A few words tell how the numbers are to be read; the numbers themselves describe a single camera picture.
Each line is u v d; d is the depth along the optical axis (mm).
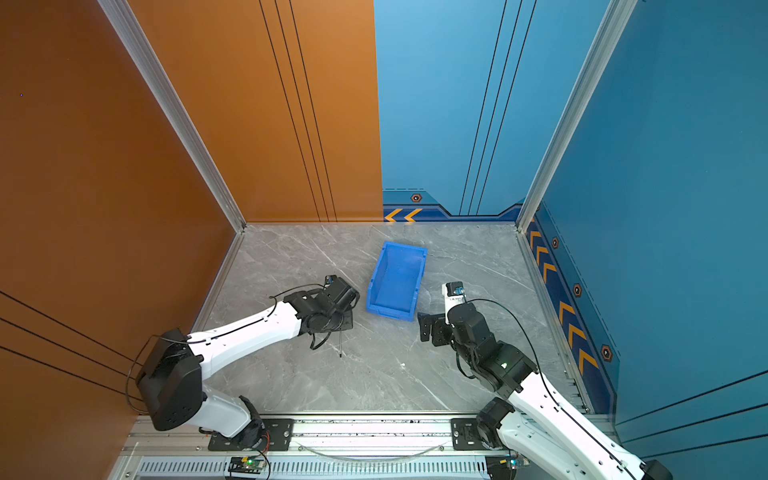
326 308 633
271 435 734
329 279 771
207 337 459
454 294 633
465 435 725
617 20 698
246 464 709
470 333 532
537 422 469
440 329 648
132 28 714
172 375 423
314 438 744
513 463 696
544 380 482
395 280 1033
